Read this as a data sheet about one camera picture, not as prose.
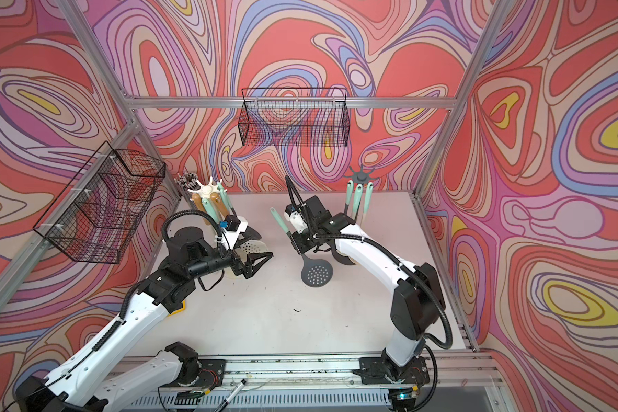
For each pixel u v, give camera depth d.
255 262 0.61
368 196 0.69
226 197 0.68
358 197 0.70
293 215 0.73
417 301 0.44
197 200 0.65
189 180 1.01
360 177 0.70
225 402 0.68
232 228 0.57
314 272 0.79
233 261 0.60
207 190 0.66
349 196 0.72
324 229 0.58
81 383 0.39
